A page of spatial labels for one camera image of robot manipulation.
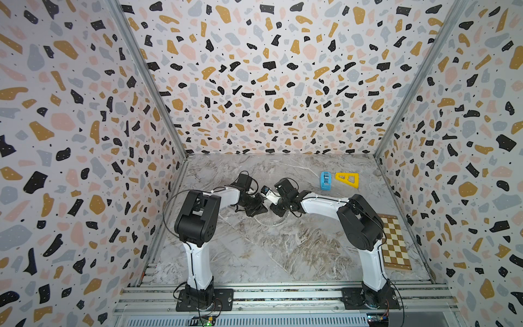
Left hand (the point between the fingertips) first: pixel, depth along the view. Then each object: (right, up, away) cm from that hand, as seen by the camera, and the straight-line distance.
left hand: (271, 208), depth 96 cm
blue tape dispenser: (+29, +13, +11) cm, 33 cm away
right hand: (+1, +2, +2) cm, 3 cm away
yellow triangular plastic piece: (+40, +13, +14) cm, 44 cm away
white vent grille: (-6, -34, -26) cm, 43 cm away
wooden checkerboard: (+51, -16, -13) cm, 55 cm away
